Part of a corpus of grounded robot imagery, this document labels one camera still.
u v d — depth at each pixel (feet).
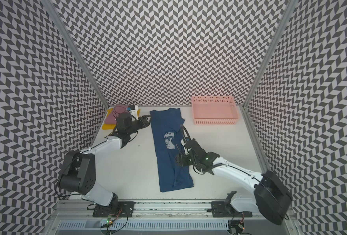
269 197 1.32
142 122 2.59
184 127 2.28
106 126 3.46
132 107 2.63
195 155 2.02
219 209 2.38
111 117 3.58
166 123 3.54
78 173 1.47
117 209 2.29
